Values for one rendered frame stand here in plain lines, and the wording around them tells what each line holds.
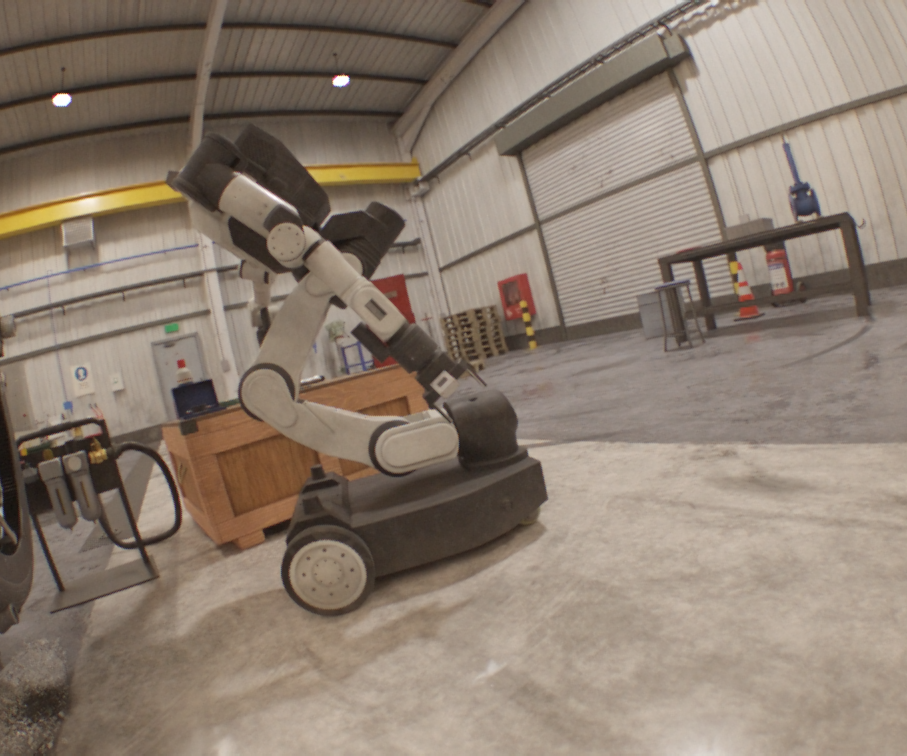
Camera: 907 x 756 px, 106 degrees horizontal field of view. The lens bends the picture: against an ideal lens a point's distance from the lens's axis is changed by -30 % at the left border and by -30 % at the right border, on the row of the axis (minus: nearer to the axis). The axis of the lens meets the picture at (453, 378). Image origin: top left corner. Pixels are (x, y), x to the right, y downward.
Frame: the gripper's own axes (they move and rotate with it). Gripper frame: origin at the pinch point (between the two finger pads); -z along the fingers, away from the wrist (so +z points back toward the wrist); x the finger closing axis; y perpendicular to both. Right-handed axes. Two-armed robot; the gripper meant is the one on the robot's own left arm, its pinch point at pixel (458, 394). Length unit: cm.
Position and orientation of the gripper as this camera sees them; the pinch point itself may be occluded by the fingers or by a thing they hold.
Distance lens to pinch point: 107.2
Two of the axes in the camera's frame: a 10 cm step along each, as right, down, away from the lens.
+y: 1.9, 0.8, -9.8
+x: -6.9, 7.2, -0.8
